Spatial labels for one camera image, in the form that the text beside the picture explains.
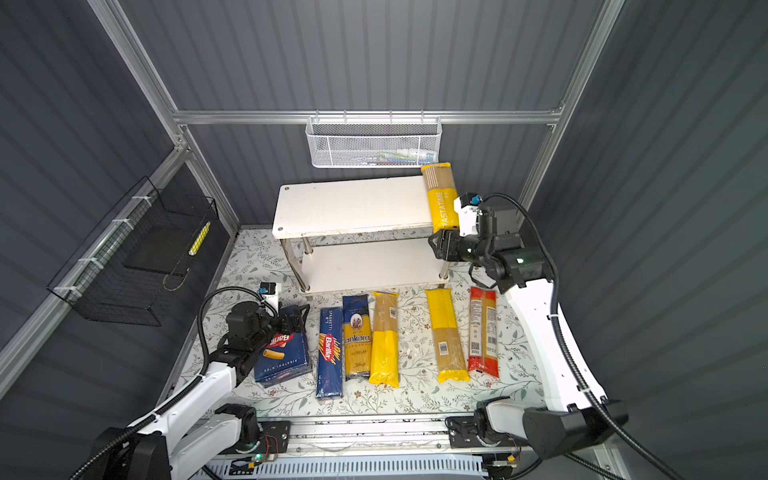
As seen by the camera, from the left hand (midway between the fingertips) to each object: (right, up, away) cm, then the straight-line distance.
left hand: (294, 305), depth 85 cm
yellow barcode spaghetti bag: (+45, -14, -1) cm, 47 cm away
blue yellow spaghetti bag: (+18, -10, +3) cm, 21 cm away
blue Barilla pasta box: (-1, -14, -5) cm, 15 cm away
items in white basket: (+30, +45, +8) cm, 55 cm away
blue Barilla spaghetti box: (+11, -16, -3) cm, 19 cm away
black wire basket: (-34, +14, -13) cm, 39 cm away
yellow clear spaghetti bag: (+26, -12, 0) cm, 29 cm away
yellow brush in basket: (-23, +16, -9) cm, 30 cm away
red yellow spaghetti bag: (+56, -11, +3) cm, 57 cm away
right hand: (+40, +18, -15) cm, 47 cm away
